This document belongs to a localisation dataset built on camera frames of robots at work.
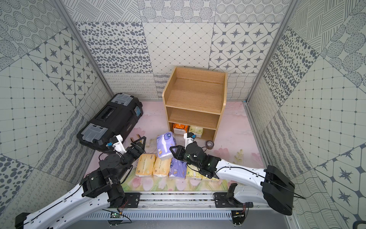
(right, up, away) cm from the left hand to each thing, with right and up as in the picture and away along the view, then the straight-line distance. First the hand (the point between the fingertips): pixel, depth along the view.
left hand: (142, 138), depth 67 cm
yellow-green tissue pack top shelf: (+25, -21, +11) cm, 35 cm away
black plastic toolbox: (-24, +9, +21) cm, 33 cm away
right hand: (+13, -8, +8) cm, 17 cm away
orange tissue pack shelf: (-3, -19, +15) cm, 24 cm away
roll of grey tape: (+36, -9, +26) cm, 46 cm away
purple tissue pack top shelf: (+16, -20, +15) cm, 30 cm away
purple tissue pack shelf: (+9, -4, +9) cm, 14 cm away
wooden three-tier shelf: (+27, +21, +12) cm, 36 cm away
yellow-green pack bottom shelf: (+28, 0, +28) cm, 40 cm away
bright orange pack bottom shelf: (+17, +1, +27) cm, 32 cm away
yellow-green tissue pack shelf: (+36, -24, +9) cm, 44 cm away
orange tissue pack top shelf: (+7, -19, +13) cm, 25 cm away
